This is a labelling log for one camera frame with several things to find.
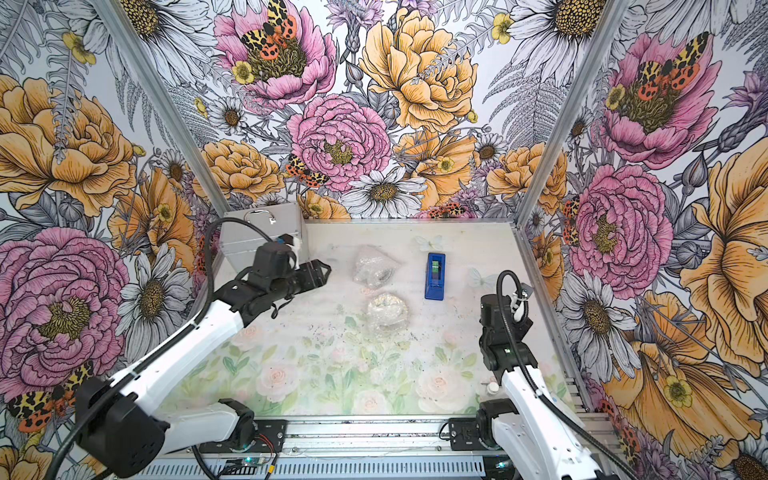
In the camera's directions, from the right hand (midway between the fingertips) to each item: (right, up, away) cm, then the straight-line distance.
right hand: (504, 312), depth 81 cm
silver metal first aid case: (-78, +18, +15) cm, 81 cm away
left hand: (-49, +8, -1) cm, 50 cm away
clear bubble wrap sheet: (-36, +11, +18) cm, 42 cm away
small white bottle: (-4, -19, -4) cm, 20 cm away
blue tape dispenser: (-17, +6, +15) cm, 23 cm away
